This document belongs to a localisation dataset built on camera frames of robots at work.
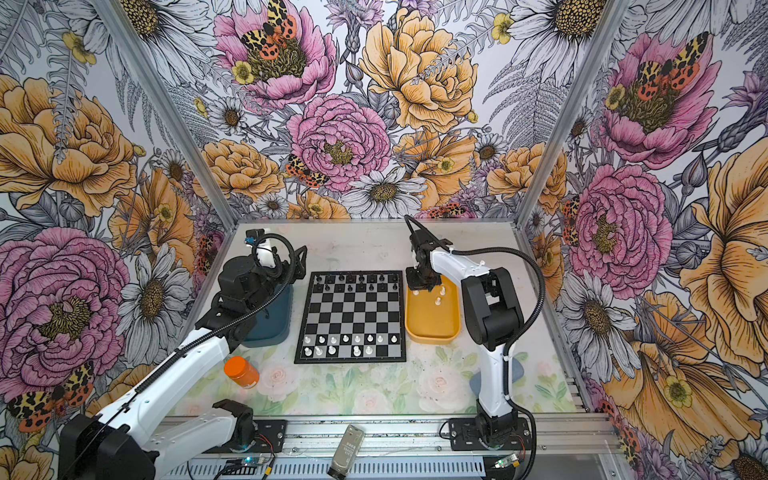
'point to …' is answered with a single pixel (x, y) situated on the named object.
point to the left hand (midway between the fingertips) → (292, 256)
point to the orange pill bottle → (239, 369)
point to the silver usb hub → (347, 452)
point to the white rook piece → (308, 352)
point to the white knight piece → (318, 351)
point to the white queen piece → (357, 351)
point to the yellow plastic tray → (433, 317)
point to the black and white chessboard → (353, 316)
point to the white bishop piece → (331, 350)
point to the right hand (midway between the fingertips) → (418, 292)
